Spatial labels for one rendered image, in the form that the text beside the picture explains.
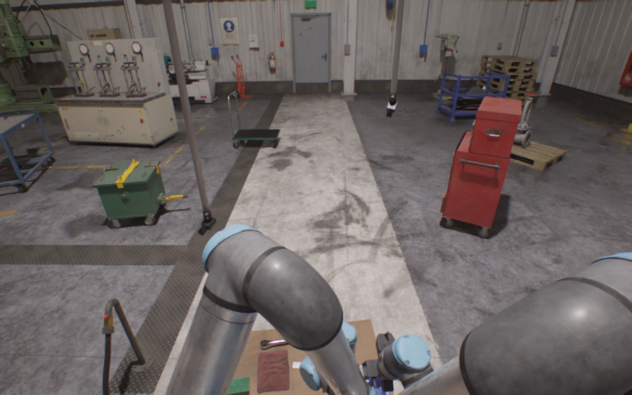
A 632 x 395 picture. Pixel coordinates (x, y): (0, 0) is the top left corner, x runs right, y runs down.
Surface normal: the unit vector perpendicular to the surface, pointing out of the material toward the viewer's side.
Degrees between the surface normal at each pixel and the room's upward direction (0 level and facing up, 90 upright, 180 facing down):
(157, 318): 0
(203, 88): 90
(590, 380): 64
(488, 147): 89
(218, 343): 68
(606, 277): 15
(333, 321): 73
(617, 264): 22
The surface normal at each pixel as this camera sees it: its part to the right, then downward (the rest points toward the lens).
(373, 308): -0.01, -0.88
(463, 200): -0.50, 0.42
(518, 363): -0.69, -0.28
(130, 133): -0.18, 0.47
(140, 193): 0.17, 0.47
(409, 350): 0.12, -0.69
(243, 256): -0.35, -0.58
